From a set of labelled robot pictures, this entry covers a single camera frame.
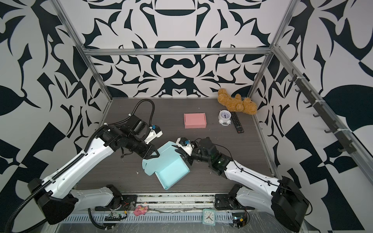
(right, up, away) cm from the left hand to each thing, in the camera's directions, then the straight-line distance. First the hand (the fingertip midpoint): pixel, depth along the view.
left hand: (155, 151), depth 70 cm
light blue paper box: (+5, -11, +10) cm, 16 cm away
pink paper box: (+20, +13, +30) cm, 39 cm away
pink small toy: (-7, -28, 0) cm, 29 cm away
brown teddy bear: (+50, +25, +34) cm, 65 cm away
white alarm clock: (+42, +15, +35) cm, 56 cm away
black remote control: (+51, +9, +32) cm, 60 cm away
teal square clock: (+25, -30, -1) cm, 39 cm away
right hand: (+10, +1, +4) cm, 11 cm away
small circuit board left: (-21, -33, +3) cm, 39 cm away
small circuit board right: (+41, -33, +1) cm, 52 cm away
